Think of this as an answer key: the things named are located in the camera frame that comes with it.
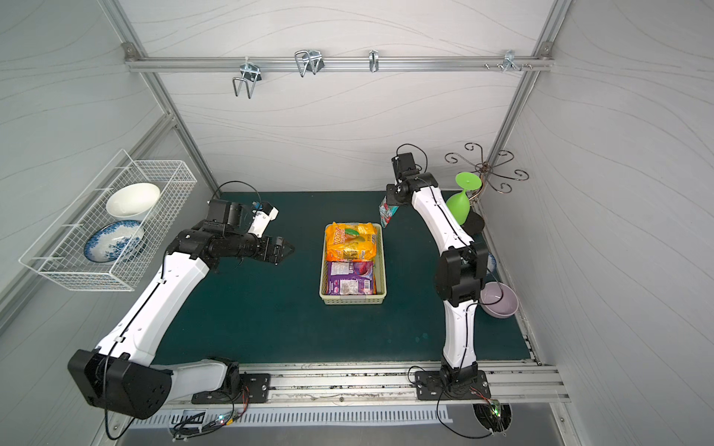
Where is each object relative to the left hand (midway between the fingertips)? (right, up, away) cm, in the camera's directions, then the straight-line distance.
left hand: (280, 245), depth 75 cm
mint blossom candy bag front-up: (+31, +10, +21) cm, 39 cm away
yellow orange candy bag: (+19, 0, +17) cm, 25 cm away
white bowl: (-40, +13, -1) cm, 42 cm away
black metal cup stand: (+61, +23, +10) cm, 66 cm away
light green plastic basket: (+29, -13, +20) cm, 37 cm away
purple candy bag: (+19, -12, +12) cm, 25 cm away
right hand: (+35, +16, +16) cm, 41 cm away
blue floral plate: (-36, +2, -11) cm, 38 cm away
